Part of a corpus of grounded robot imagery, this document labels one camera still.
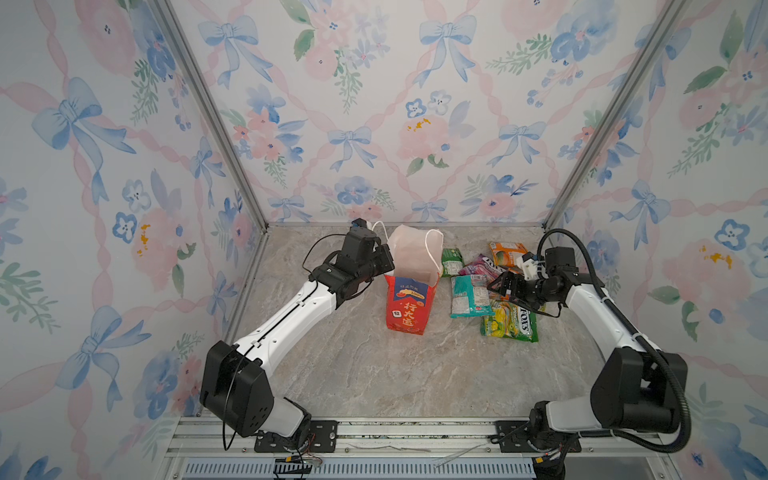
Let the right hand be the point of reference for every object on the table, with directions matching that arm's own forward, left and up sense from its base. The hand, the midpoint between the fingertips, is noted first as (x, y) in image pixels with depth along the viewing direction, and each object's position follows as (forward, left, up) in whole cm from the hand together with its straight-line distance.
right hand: (500, 290), depth 86 cm
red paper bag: (-6, +27, +10) cm, 29 cm away
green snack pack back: (+18, +10, -10) cm, 23 cm away
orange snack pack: (+22, -10, -9) cm, 25 cm away
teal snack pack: (+3, +7, -8) cm, 11 cm away
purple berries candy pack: (+14, +1, -8) cm, 16 cm away
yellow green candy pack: (-4, -5, -11) cm, 13 cm away
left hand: (+4, +30, +13) cm, 33 cm away
